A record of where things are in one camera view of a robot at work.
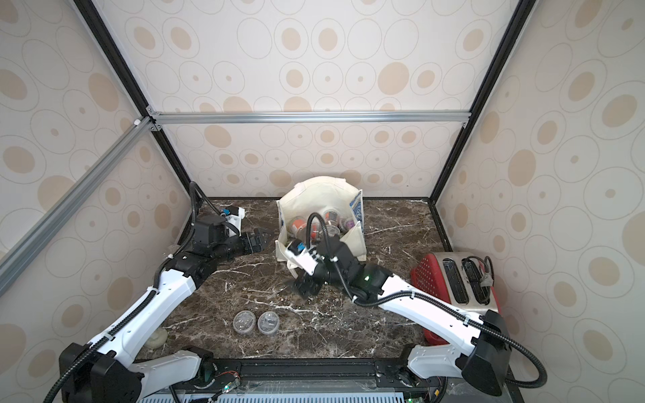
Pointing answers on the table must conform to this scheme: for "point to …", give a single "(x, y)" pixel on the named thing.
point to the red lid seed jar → (298, 221)
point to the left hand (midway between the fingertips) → (271, 234)
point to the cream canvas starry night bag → (339, 203)
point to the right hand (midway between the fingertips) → (302, 266)
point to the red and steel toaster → (467, 280)
